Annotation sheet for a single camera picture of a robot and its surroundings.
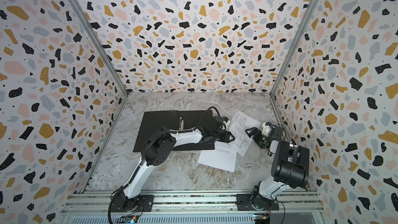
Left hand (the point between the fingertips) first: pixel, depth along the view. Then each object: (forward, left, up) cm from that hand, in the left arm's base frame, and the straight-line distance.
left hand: (234, 136), depth 91 cm
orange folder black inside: (+17, +54, -7) cm, 57 cm away
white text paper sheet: (-9, +7, -8) cm, 14 cm away
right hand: (+4, -10, -1) cm, 11 cm away
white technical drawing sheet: (+12, -6, -5) cm, 15 cm away
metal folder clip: (+13, +33, -5) cm, 36 cm away
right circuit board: (-39, -9, -6) cm, 40 cm away
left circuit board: (-38, +52, -6) cm, 65 cm away
